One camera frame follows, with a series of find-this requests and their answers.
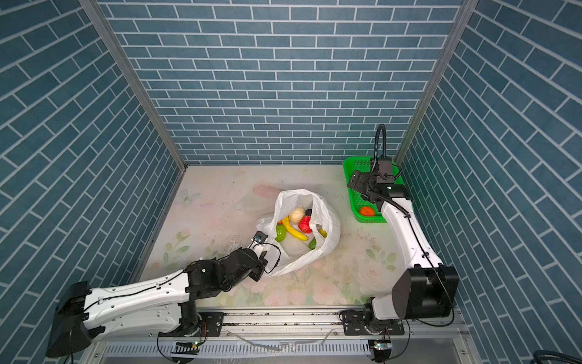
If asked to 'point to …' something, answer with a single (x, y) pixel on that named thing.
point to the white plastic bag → (291, 254)
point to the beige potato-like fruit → (296, 214)
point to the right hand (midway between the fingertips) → (361, 179)
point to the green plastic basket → (358, 163)
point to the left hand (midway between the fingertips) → (268, 256)
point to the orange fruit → (367, 211)
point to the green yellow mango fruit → (313, 243)
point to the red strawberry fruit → (305, 224)
